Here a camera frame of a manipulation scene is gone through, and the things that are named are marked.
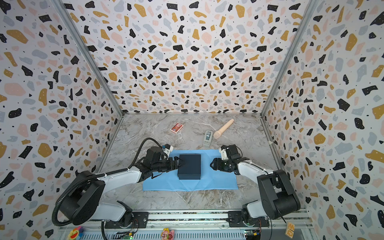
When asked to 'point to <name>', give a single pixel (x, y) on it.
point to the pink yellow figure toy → (166, 234)
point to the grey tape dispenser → (207, 139)
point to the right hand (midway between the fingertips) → (212, 162)
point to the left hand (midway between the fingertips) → (182, 162)
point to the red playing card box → (176, 127)
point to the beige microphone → (217, 134)
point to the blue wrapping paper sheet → (211, 179)
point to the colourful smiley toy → (76, 233)
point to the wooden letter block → (290, 230)
